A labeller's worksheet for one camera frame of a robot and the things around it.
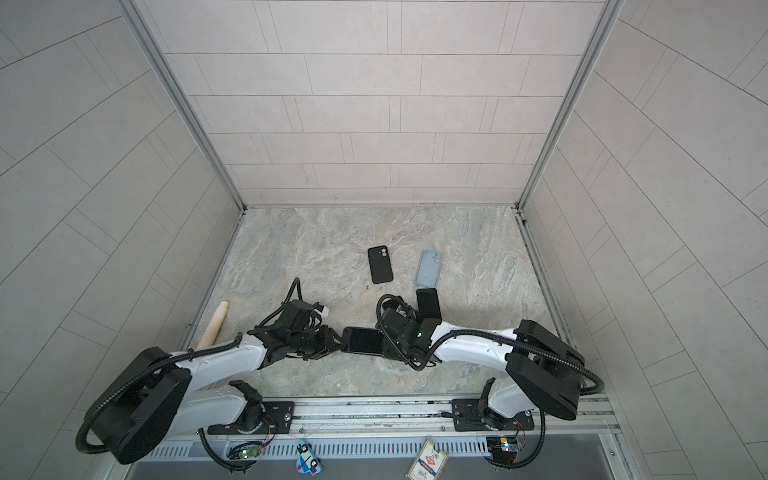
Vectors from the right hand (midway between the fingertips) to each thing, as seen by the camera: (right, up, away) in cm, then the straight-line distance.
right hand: (383, 357), depth 81 cm
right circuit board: (+30, -15, -13) cm, 35 cm away
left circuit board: (-28, -13, -17) cm, 35 cm away
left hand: (-9, +3, +2) cm, 10 cm away
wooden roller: (-48, +7, +2) cm, 49 cm away
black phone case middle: (-2, +23, +18) cm, 29 cm away
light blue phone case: (+15, +22, +19) cm, 33 cm away
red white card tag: (+11, -16, -16) cm, 25 cm away
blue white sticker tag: (-16, -15, -17) cm, 28 cm away
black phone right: (+13, +12, +8) cm, 20 cm away
